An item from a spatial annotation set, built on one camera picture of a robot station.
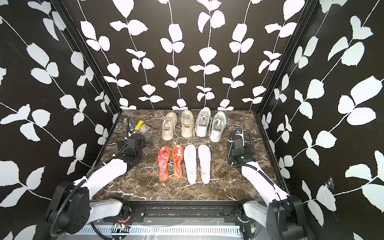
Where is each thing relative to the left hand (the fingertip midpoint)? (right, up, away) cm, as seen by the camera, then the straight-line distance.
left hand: (131, 136), depth 85 cm
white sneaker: (+43, +9, +22) cm, 49 cm away
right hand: (+64, -2, 0) cm, 64 cm away
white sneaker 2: (+53, +8, +16) cm, 56 cm away
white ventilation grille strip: (-4, -44, -15) cm, 46 cm away
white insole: (+34, -13, +8) cm, 38 cm away
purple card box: (-1, +4, +22) cm, 23 cm away
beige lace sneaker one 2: (+31, +8, +22) cm, 39 cm away
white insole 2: (+43, -12, +11) cm, 46 cm away
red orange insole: (+17, -13, +10) cm, 23 cm away
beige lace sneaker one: (+18, +6, +19) cm, 27 cm away
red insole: (+26, -11, +11) cm, 30 cm away
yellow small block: (-4, +9, +25) cm, 27 cm away
